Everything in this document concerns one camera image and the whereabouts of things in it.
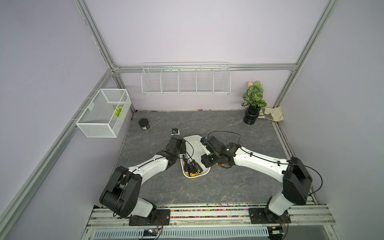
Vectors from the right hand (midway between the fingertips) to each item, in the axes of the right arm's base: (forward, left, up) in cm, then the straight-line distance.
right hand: (204, 159), depth 83 cm
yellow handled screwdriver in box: (-4, +7, -7) cm, 10 cm away
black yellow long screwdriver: (-2, +3, -7) cm, 8 cm away
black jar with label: (+32, +43, -7) cm, 54 cm away
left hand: (+11, +14, -1) cm, 18 cm away
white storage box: (+8, +5, -4) cm, 10 cm away
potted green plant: (+33, -32, +14) cm, 48 cm away
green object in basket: (+20, +47, +19) cm, 55 cm away
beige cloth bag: (+44, -58, -10) cm, 73 cm away
